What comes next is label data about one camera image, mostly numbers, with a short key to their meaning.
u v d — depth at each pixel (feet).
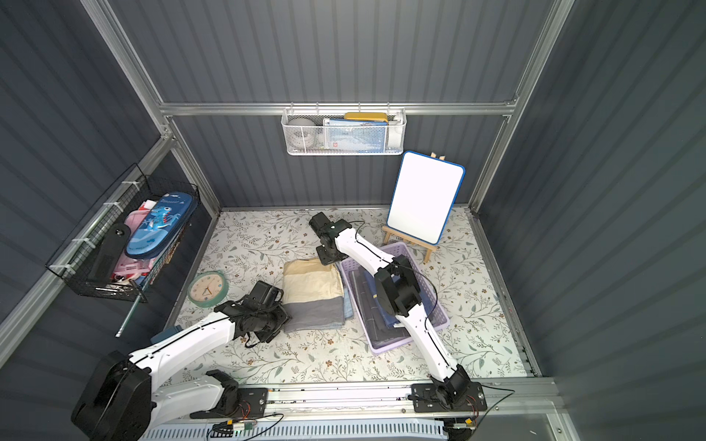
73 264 1.97
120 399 1.31
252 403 2.41
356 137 2.84
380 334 2.69
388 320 2.69
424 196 2.92
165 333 2.78
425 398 2.42
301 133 2.74
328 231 2.46
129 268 2.14
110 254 2.10
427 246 3.25
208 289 3.06
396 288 2.06
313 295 3.06
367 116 2.94
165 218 2.27
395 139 2.83
